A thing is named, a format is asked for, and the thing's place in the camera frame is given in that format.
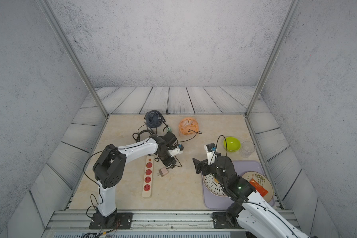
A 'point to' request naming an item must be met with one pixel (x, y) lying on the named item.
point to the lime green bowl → (233, 144)
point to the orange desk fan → (188, 126)
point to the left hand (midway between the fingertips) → (173, 164)
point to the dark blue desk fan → (153, 118)
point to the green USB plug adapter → (169, 129)
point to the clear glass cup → (247, 148)
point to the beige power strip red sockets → (148, 177)
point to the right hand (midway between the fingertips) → (202, 156)
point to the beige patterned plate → (263, 181)
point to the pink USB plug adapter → (162, 171)
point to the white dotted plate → (213, 186)
